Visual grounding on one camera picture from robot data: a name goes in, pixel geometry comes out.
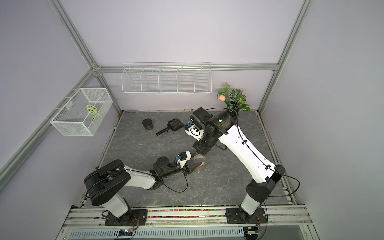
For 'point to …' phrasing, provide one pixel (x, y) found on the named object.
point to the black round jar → (147, 123)
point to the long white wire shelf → (166, 78)
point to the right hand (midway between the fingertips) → (202, 146)
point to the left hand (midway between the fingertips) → (199, 159)
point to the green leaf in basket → (94, 110)
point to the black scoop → (173, 124)
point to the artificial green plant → (235, 99)
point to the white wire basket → (84, 112)
